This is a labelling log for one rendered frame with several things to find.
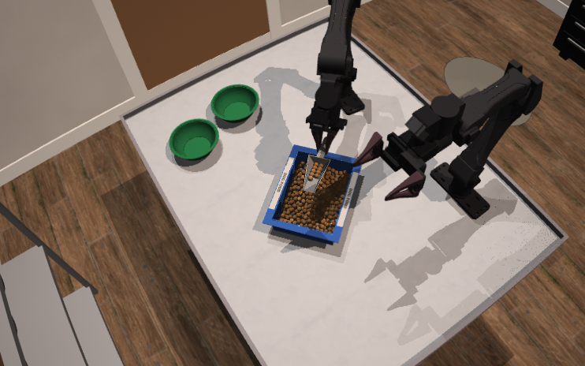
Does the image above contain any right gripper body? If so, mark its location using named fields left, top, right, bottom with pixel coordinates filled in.
left=305, top=101, right=348, bottom=134

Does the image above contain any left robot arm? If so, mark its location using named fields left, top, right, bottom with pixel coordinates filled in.
left=399, top=59, right=543, bottom=219

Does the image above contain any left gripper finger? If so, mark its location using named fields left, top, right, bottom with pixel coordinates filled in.
left=353, top=132, right=382, bottom=167
left=385, top=171, right=423, bottom=201

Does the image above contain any green bowl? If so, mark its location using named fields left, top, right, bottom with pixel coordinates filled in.
left=169, top=118, right=219, bottom=161
left=211, top=84, right=259, bottom=123

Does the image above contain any blue dog food box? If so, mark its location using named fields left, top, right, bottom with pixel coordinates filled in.
left=263, top=144, right=362, bottom=245

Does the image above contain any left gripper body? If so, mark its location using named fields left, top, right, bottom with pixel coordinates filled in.
left=380, top=132, right=427, bottom=190

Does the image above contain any dark grey table edge lip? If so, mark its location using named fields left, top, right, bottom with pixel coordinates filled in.
left=119, top=15, right=569, bottom=366

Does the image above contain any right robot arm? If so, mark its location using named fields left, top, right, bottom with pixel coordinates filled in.
left=310, top=0, right=365, bottom=133

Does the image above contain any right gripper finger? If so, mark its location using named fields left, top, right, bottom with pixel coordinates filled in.
left=325, top=129, right=340, bottom=155
left=311, top=129, right=323, bottom=153

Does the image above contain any grey scoop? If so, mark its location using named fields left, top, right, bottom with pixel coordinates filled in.
left=303, top=136, right=331, bottom=193

